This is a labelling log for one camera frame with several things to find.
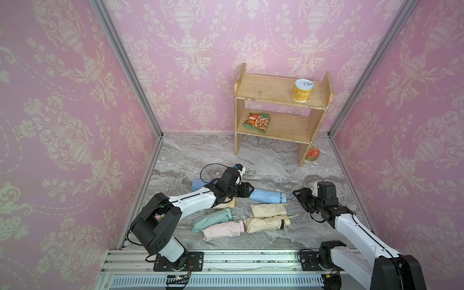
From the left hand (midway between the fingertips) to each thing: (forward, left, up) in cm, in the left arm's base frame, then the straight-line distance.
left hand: (251, 190), depth 86 cm
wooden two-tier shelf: (+28, -26, +13) cm, 41 cm away
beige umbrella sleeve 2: (-14, -4, -4) cm, 15 cm away
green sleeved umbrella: (-11, +13, -4) cm, 18 cm away
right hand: (-1, -21, -2) cm, 22 cm away
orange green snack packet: (+33, -4, +14) cm, 36 cm away
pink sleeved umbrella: (-17, +10, -5) cm, 20 cm away
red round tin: (+26, -38, -4) cm, 46 cm away
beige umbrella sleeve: (-8, -4, -4) cm, 10 cm away
